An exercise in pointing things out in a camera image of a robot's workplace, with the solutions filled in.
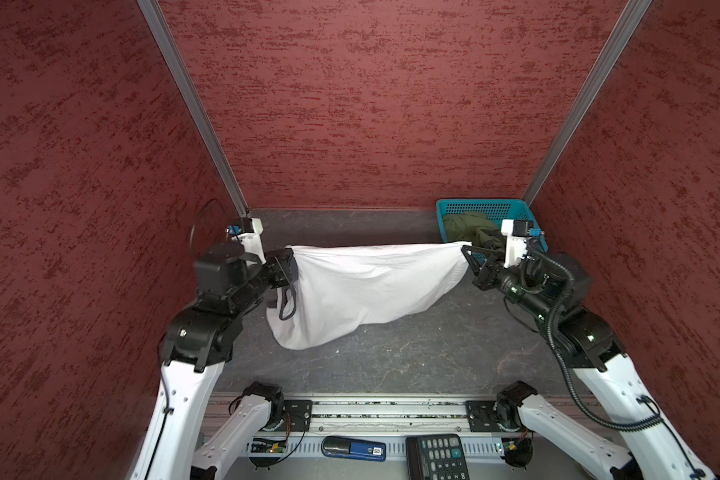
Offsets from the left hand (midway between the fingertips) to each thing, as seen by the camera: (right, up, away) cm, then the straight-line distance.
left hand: (293, 259), depth 64 cm
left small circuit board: (-9, -47, +8) cm, 49 cm away
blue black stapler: (+13, -43, +2) cm, 45 cm away
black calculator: (+32, -47, +4) cm, 57 cm away
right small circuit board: (+53, -48, +7) cm, 72 cm away
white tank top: (+9, -8, +13) cm, 17 cm away
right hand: (+36, +1, -2) cm, 36 cm away
